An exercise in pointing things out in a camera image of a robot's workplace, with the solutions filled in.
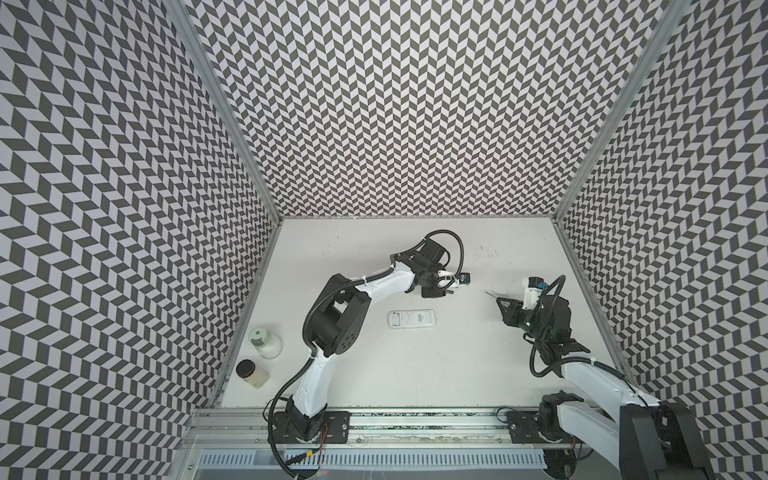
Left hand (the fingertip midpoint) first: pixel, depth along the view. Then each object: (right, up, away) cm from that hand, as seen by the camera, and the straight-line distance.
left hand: (442, 281), depth 94 cm
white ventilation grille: (-20, -39, -25) cm, 50 cm away
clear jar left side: (-49, -15, -16) cm, 53 cm away
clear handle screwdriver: (+15, -4, -1) cm, 16 cm away
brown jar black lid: (-51, -19, -23) cm, 59 cm away
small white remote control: (-9, -11, -5) cm, 15 cm away
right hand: (+15, -7, -7) cm, 18 cm away
